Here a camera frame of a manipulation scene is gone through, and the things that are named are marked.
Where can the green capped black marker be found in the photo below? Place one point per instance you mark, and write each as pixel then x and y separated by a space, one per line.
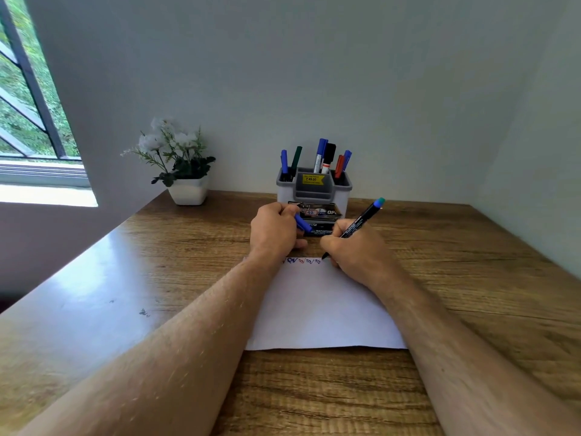
pixel 297 156

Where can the person's left hand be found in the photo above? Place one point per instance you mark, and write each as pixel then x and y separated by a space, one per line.
pixel 272 231

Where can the person's right forearm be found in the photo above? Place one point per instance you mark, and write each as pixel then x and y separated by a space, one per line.
pixel 476 367

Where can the blue capped black marker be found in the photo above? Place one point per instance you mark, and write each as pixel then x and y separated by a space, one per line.
pixel 347 157
pixel 363 218
pixel 284 161

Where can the white square flower pot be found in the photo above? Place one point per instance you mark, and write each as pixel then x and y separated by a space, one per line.
pixel 188 192

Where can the white paper sheet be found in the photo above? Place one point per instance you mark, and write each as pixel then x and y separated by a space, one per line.
pixel 317 313

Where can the window with dark bars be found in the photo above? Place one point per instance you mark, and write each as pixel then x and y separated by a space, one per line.
pixel 45 172

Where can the artificial white flower plant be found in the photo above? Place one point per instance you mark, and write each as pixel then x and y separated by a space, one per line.
pixel 181 154

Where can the person's left forearm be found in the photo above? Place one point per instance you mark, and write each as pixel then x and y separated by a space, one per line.
pixel 159 367

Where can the white barrel black cap marker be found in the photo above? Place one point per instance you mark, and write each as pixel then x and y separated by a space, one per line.
pixel 329 152

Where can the person's right hand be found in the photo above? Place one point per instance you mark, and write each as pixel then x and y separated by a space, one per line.
pixel 363 258

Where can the blue capped white label marker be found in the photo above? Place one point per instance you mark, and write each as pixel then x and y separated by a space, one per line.
pixel 321 147

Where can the grey white desk organizer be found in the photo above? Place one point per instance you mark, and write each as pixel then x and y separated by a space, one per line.
pixel 313 192

